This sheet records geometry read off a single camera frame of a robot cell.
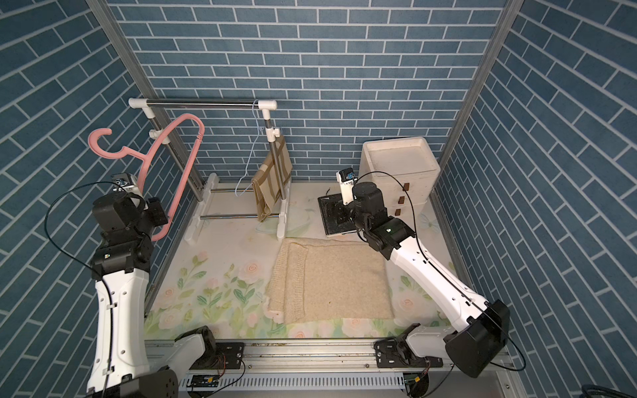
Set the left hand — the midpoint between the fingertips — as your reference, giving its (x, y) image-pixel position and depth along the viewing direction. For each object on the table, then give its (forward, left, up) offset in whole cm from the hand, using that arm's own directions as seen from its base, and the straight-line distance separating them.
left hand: (152, 196), depth 66 cm
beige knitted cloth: (-8, -47, -35) cm, 59 cm away
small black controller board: (-38, -12, -39) cm, 56 cm away
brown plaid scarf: (+18, -25, -10) cm, 33 cm away
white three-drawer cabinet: (+23, -77, -11) cm, 81 cm away
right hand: (+5, -51, -4) cm, 52 cm away
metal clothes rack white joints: (+28, +8, -30) cm, 42 cm away
